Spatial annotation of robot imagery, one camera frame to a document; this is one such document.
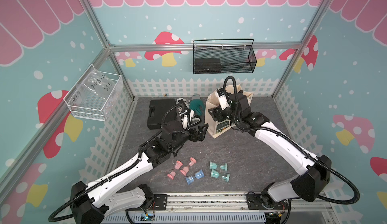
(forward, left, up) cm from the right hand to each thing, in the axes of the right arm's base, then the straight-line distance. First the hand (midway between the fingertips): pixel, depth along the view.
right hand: (213, 107), depth 76 cm
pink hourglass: (-24, +23, -28) cm, 43 cm away
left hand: (-11, +7, -1) cm, 13 cm away
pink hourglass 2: (-22, +16, -27) cm, 38 cm away
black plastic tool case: (+17, +37, -21) cm, 46 cm away
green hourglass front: (-25, -1, -25) cm, 36 cm away
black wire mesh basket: (+37, -9, +7) cm, 38 cm away
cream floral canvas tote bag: (-1, -3, -20) cm, 20 cm away
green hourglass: (-20, 0, -27) cm, 34 cm away
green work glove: (+26, +9, -27) cm, 38 cm away
